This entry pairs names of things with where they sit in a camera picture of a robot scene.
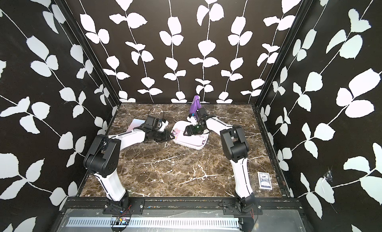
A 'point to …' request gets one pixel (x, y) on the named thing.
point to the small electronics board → (119, 222)
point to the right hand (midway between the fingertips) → (187, 131)
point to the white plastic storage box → (197, 141)
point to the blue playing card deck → (264, 180)
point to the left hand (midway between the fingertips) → (174, 135)
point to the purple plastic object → (196, 104)
